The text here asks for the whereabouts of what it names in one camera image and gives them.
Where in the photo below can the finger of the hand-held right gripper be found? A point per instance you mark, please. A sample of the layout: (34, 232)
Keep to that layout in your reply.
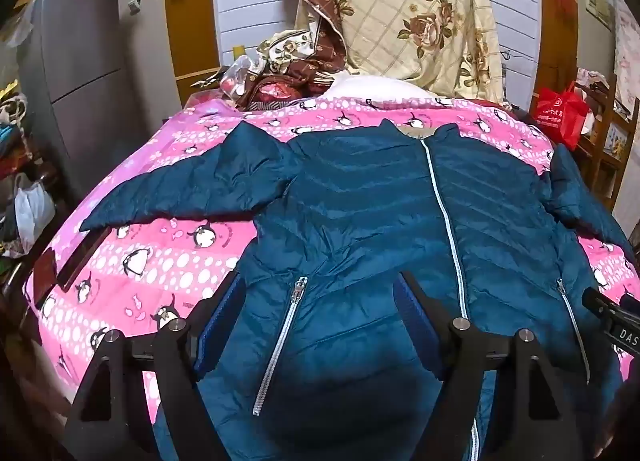
(602, 303)

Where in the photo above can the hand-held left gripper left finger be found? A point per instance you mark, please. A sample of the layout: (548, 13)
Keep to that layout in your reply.
(220, 323)

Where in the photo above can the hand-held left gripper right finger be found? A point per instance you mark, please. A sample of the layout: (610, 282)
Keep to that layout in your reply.
(415, 323)

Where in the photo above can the dark blue puffer jacket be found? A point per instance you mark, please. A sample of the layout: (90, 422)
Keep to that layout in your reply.
(360, 221)

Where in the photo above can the pink penguin print blanket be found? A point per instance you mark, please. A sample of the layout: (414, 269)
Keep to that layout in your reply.
(175, 271)

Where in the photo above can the wooden shelf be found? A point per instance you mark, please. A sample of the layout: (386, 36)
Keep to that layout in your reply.
(612, 141)

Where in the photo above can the red gift bag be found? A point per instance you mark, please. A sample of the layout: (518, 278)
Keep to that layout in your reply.
(560, 116)

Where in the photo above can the white plastic bag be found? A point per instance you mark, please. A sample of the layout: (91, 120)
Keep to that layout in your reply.
(32, 213)

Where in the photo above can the red patterned bag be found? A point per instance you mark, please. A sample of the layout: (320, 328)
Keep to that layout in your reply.
(270, 91)

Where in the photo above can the white pillow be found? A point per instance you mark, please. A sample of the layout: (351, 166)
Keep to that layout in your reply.
(380, 86)

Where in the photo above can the clear plastic bag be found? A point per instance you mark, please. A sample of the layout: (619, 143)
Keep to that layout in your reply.
(239, 76)

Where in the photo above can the grey refrigerator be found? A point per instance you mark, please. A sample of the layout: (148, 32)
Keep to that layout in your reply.
(90, 66)

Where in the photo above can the cream floral quilt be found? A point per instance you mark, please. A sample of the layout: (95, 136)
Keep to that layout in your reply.
(400, 1)

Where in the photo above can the brown patterned cloth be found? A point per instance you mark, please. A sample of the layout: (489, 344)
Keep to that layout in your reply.
(315, 1)

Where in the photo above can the wall poster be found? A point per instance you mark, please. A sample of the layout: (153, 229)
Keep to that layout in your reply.
(597, 6)

